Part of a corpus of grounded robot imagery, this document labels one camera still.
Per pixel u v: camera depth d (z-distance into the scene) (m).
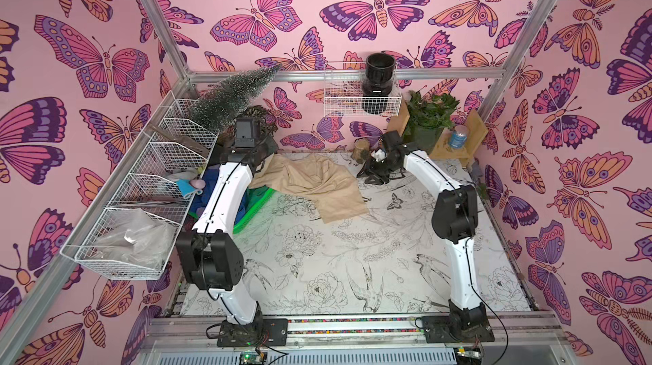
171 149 0.74
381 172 0.87
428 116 0.94
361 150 1.13
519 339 0.74
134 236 0.54
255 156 0.60
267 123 1.13
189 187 0.68
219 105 0.75
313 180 1.09
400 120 0.94
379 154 0.95
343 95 1.03
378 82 0.81
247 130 0.63
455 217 0.60
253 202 0.92
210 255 0.45
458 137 1.07
